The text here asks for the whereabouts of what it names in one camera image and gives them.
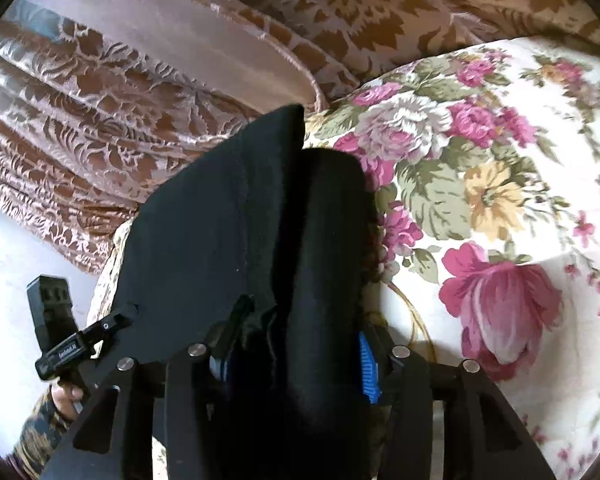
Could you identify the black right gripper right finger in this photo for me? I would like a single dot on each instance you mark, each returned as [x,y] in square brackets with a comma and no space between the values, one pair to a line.
[482,436]

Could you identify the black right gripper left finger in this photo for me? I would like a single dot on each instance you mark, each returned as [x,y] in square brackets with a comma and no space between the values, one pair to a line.
[112,438]

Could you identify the black pants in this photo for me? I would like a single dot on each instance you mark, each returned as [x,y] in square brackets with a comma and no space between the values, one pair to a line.
[262,216]

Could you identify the patterned left sleeve forearm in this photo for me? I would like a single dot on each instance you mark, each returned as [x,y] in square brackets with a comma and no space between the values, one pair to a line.
[40,436]

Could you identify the left hand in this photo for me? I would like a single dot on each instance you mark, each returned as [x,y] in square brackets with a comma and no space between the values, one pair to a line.
[66,398]

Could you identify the brown patterned quilt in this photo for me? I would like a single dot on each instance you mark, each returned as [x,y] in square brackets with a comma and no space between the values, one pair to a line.
[103,100]

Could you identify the floral bed sheet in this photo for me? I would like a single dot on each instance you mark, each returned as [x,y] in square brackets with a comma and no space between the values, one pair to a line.
[483,166]

